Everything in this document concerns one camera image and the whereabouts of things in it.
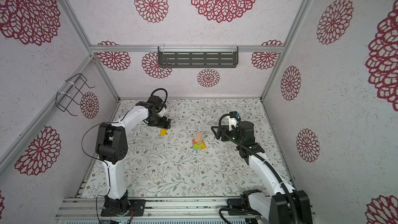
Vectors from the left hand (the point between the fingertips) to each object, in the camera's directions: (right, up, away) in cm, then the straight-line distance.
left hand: (162, 128), depth 97 cm
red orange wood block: (+20, -9, -2) cm, 22 cm away
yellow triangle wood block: (0, -3, +3) cm, 4 cm away
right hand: (+32, +3, -17) cm, 37 cm away
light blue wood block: (+20, -13, -4) cm, 24 cm away
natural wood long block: (+23, -5, -10) cm, 25 cm away
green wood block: (+22, -11, -4) cm, 25 cm away
